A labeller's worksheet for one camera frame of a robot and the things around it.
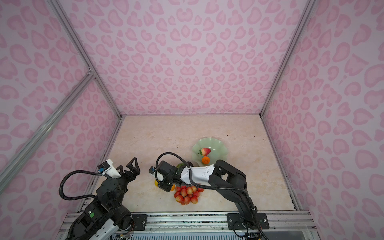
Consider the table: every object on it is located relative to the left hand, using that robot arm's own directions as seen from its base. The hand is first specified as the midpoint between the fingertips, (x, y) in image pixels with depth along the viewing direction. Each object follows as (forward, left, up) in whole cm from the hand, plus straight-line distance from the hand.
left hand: (130, 160), depth 72 cm
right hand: (-4, -12, -19) cm, 23 cm away
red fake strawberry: (+14, -37, -18) cm, 43 cm away
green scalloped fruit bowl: (+16, -46, -20) cm, 53 cm away
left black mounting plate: (-22, -3, -21) cm, 31 cm away
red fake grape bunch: (-12, -26, -16) cm, 33 cm away
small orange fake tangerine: (+8, -37, -18) cm, 42 cm away
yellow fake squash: (-9, -19, -14) cm, 25 cm away
